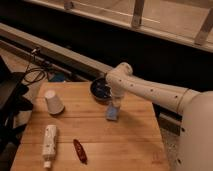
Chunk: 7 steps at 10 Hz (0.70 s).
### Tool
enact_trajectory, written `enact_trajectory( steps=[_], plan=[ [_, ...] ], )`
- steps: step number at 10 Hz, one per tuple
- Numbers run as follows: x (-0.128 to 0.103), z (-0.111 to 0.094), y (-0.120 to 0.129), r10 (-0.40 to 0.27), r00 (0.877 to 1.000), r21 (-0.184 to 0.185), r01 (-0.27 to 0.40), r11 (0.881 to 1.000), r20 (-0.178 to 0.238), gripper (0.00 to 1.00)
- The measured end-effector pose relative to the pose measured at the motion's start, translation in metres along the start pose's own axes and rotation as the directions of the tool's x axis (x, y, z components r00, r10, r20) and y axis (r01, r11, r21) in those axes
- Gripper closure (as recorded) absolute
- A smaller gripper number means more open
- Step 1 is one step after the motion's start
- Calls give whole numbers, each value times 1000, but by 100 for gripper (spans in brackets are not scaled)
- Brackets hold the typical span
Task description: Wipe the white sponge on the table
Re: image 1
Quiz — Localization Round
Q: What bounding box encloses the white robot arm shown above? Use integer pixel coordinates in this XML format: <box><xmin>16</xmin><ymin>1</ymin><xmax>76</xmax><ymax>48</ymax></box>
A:
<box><xmin>106</xmin><ymin>62</ymin><xmax>213</xmax><ymax>171</ymax></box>

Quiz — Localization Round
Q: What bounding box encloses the dark blue bowl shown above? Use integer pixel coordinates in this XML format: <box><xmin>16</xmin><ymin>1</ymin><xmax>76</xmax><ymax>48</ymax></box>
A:
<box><xmin>90</xmin><ymin>77</ymin><xmax>111</xmax><ymax>102</ymax></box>

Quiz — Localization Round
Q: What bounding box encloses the dark red chili pepper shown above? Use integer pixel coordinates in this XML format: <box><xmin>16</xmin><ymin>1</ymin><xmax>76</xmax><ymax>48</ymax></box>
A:
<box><xmin>73</xmin><ymin>139</ymin><xmax>87</xmax><ymax>164</ymax></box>

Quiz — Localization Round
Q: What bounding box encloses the white paper cup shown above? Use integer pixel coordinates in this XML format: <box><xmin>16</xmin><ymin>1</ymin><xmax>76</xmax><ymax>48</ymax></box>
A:
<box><xmin>44</xmin><ymin>90</ymin><xmax>65</xmax><ymax>115</ymax></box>

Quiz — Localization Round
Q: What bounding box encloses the white tube bottle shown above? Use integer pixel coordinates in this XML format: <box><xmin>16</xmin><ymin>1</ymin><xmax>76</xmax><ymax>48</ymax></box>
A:
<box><xmin>42</xmin><ymin>125</ymin><xmax>57</xmax><ymax>169</ymax></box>

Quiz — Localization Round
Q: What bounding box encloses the black chair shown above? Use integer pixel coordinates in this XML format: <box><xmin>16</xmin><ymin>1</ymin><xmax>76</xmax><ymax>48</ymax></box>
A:
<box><xmin>0</xmin><ymin>56</ymin><xmax>34</xmax><ymax>154</ymax></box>

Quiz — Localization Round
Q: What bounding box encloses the black cable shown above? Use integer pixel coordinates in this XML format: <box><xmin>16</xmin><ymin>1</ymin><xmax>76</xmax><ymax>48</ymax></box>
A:
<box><xmin>21</xmin><ymin>46</ymin><xmax>54</xmax><ymax>85</ymax></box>

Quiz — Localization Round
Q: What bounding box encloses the metal rail frame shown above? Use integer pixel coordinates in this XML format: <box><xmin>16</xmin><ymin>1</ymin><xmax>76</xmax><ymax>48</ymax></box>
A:
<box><xmin>25</xmin><ymin>0</ymin><xmax>213</xmax><ymax>53</ymax></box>

